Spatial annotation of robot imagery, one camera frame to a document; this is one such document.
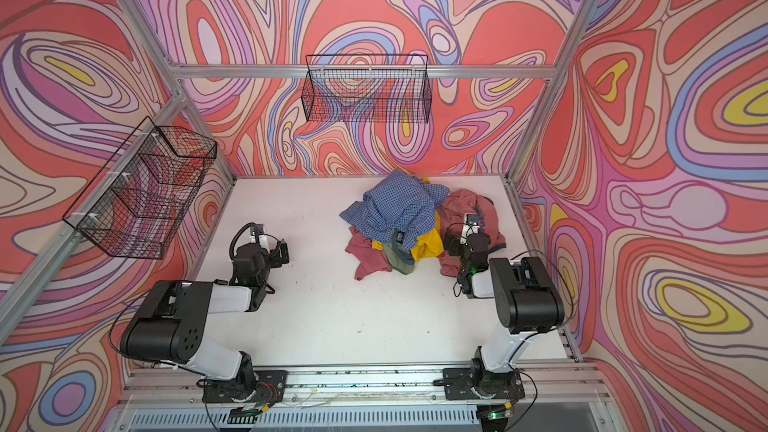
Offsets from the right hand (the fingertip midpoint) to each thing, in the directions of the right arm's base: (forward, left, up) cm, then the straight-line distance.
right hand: (463, 234), depth 97 cm
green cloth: (-8, +21, -1) cm, 23 cm away
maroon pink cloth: (-8, +31, -1) cm, 32 cm away
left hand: (-1, +62, +3) cm, 62 cm away
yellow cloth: (-8, +12, +6) cm, 15 cm away
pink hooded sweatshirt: (+7, +3, +2) cm, 8 cm away
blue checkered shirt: (+5, +21, +11) cm, 24 cm away
